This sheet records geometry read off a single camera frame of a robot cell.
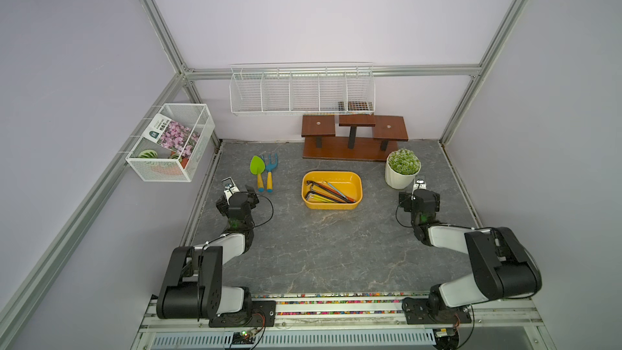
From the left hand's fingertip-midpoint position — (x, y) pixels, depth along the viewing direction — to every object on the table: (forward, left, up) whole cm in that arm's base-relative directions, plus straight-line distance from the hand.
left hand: (237, 191), depth 89 cm
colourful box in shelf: (+30, -48, +14) cm, 58 cm away
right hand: (-2, -69, -4) cm, 69 cm away
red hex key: (+1, -40, -10) cm, 42 cm away
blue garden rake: (+20, -9, -13) cm, 25 cm away
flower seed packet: (+7, +15, +23) cm, 28 cm away
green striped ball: (0, +20, +22) cm, 30 cm away
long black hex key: (+3, -36, -10) cm, 37 cm away
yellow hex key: (+1, -32, -11) cm, 34 cm away
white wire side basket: (-2, +15, +19) cm, 24 cm away
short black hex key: (+4, -28, -10) cm, 30 cm away
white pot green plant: (+5, -64, +2) cm, 64 cm away
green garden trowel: (+21, -3, -12) cm, 25 cm away
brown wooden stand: (+23, -55, +1) cm, 59 cm away
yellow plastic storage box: (+7, -44, -10) cm, 46 cm away
